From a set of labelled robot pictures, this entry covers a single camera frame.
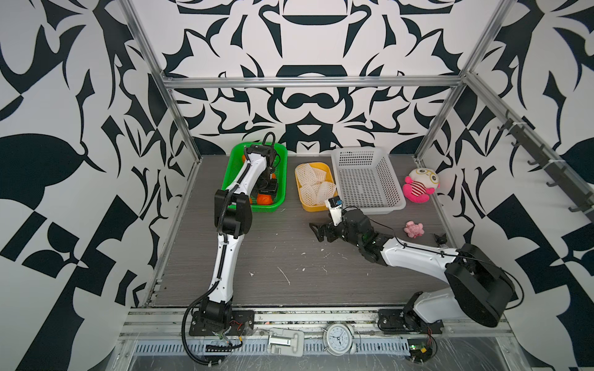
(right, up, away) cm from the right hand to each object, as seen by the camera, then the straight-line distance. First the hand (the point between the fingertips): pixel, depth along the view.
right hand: (318, 216), depth 85 cm
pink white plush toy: (+45, +11, +17) cm, 50 cm away
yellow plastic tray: (-4, +2, +12) cm, 13 cm away
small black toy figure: (+48, -10, +6) cm, 49 cm away
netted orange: (-21, +5, +9) cm, 24 cm away
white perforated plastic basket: (+25, +13, +26) cm, 39 cm away
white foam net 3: (+4, +9, +12) cm, 15 cm away
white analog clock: (+4, -34, -17) cm, 38 cm away
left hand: (-22, +8, +14) cm, 27 cm away
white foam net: (-4, +15, +17) cm, 23 cm away
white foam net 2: (+3, +15, +22) cm, 27 cm away
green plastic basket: (-35, +22, +20) cm, 46 cm away
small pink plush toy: (+38, -6, +6) cm, 39 cm away
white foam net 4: (-3, +8, +12) cm, 14 cm away
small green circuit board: (+30, -38, -14) cm, 50 cm away
